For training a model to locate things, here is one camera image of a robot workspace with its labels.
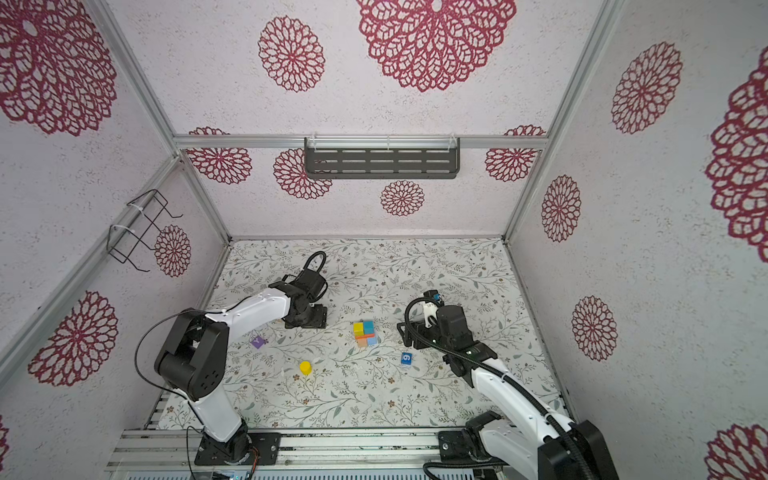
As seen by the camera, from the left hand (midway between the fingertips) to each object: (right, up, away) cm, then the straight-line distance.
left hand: (311, 326), depth 93 cm
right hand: (+30, +4, -10) cm, 32 cm away
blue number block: (+29, -8, -6) cm, 31 cm away
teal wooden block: (+18, 0, -2) cm, 18 cm away
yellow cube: (+15, 0, -3) cm, 15 cm away
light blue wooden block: (+19, -4, -1) cm, 20 cm away
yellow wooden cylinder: (0, -10, -8) cm, 13 cm away
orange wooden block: (+17, -3, -2) cm, 17 cm away
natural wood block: (+16, -5, -2) cm, 17 cm away
